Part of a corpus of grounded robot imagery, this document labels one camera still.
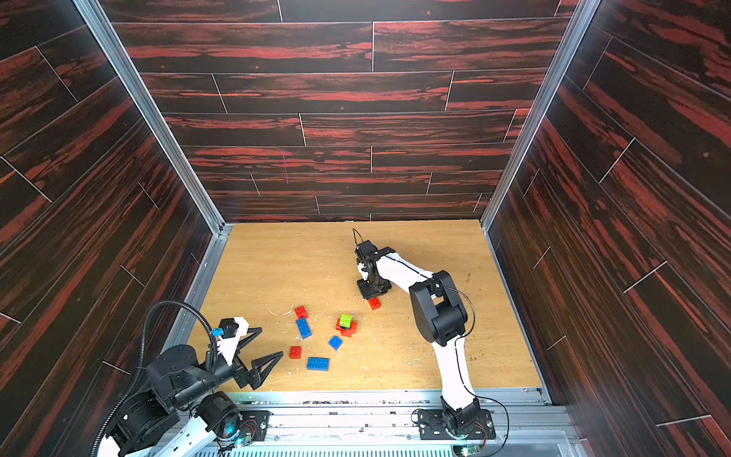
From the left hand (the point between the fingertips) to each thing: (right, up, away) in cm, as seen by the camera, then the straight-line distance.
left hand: (272, 343), depth 65 cm
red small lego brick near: (0, -9, +21) cm, 23 cm away
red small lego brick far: (+1, +2, +26) cm, 26 cm away
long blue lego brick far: (+2, -3, +25) cm, 26 cm away
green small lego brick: (+16, +1, +19) cm, 25 cm away
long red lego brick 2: (+25, +4, +30) cm, 40 cm away
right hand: (+26, +8, +35) cm, 44 cm away
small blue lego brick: (+13, -6, +21) cm, 26 cm away
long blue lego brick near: (+8, -11, +17) cm, 22 cm away
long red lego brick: (+16, -3, +24) cm, 29 cm away
